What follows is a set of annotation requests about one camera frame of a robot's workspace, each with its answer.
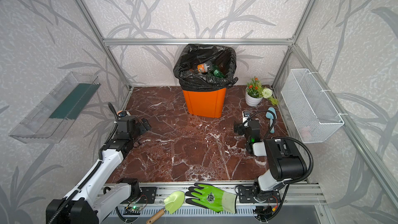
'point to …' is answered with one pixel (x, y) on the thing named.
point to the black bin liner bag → (216, 57)
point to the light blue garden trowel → (269, 115)
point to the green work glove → (211, 197)
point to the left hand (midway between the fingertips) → (143, 118)
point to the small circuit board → (133, 208)
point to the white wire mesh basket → (313, 116)
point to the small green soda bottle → (218, 74)
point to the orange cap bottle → (202, 68)
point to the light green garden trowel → (172, 203)
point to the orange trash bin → (205, 103)
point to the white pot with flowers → (255, 93)
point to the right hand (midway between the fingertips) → (244, 115)
